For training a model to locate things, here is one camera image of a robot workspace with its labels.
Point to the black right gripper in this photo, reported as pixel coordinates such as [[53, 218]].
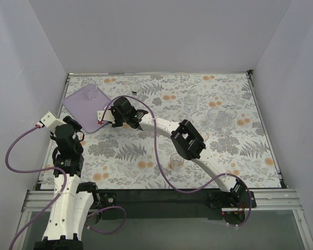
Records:
[[115, 116]]

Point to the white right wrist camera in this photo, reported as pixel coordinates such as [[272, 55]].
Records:
[[105, 116]]

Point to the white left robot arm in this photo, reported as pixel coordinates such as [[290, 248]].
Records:
[[73, 197]]

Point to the labelled champagne flute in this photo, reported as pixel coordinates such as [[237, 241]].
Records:
[[136, 90]]

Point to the lilac plastic tray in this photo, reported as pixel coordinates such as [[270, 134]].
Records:
[[84, 111]]

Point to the aluminium frame rail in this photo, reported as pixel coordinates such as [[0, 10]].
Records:
[[34, 201]]

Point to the small shot glass front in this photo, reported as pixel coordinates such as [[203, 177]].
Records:
[[176, 161]]

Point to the tall plain flute glass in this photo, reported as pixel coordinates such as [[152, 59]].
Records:
[[190, 103]]

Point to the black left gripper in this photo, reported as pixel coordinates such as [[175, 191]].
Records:
[[73, 123]]

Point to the floral tablecloth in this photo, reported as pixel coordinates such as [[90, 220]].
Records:
[[220, 106]]

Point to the clear ribbed tumbler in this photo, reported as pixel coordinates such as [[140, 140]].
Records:
[[91, 90]]

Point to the small shot glass right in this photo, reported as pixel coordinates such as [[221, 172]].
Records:
[[205, 135]]

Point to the clear wine goblet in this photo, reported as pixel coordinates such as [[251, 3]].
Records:
[[215, 118]]

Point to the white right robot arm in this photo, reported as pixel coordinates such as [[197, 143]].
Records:
[[187, 141]]

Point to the small shot glass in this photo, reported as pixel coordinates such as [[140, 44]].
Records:
[[176, 161], [205, 135]]

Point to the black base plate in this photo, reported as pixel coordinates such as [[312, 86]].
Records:
[[211, 204]]

